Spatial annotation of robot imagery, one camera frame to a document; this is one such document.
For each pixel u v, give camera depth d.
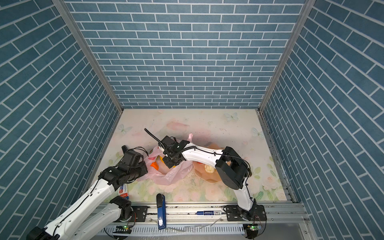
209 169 0.83
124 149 0.95
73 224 0.42
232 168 0.49
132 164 0.62
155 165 0.86
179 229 0.70
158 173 0.81
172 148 0.66
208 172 0.85
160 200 0.76
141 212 0.74
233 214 0.73
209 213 0.74
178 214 0.75
